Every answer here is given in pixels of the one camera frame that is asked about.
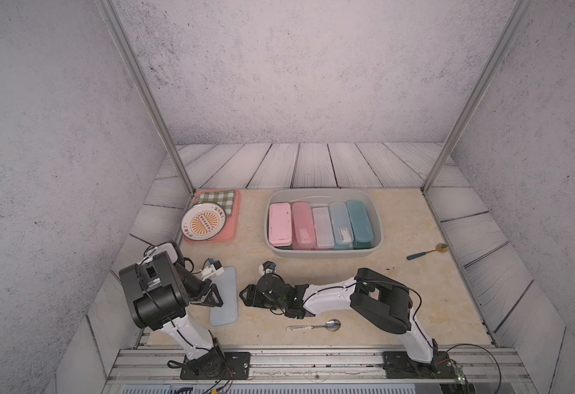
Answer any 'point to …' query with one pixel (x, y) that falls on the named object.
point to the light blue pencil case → (226, 284)
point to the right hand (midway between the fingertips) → (244, 298)
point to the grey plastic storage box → (322, 198)
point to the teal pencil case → (363, 236)
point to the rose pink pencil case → (304, 236)
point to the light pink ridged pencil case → (279, 224)
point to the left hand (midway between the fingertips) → (215, 303)
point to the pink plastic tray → (232, 223)
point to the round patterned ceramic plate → (203, 222)
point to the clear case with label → (342, 231)
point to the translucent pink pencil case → (323, 227)
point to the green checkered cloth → (224, 198)
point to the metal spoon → (333, 325)
